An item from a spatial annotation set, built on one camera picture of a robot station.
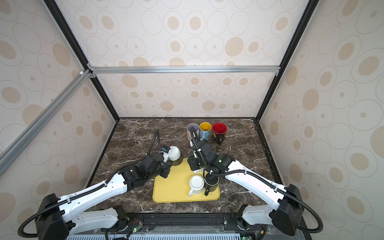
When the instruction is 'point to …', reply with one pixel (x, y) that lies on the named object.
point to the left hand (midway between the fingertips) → (174, 162)
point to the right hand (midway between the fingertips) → (191, 159)
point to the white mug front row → (196, 184)
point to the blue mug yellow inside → (205, 130)
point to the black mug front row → (210, 183)
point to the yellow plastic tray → (175, 187)
